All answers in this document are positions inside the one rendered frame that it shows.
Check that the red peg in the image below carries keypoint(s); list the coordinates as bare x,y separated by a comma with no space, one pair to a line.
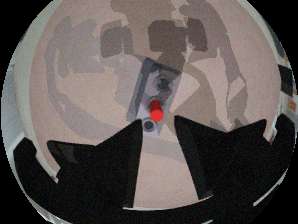
155,110

